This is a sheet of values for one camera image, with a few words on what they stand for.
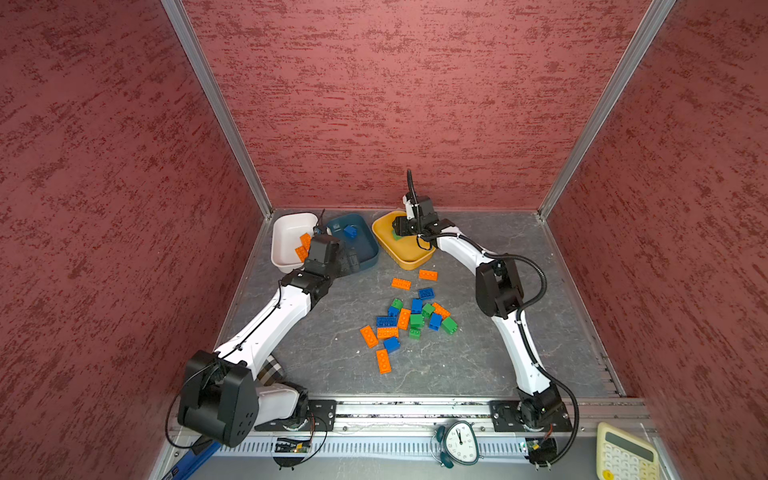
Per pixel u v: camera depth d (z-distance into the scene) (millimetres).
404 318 915
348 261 760
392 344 866
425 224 835
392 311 917
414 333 856
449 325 877
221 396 396
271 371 778
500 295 639
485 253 666
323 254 629
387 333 871
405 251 1061
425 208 833
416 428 732
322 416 743
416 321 891
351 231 1113
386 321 895
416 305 931
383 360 830
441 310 923
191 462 657
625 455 679
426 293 969
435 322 874
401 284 986
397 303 924
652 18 712
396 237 1078
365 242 1127
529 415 655
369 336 874
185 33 740
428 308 918
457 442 670
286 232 1124
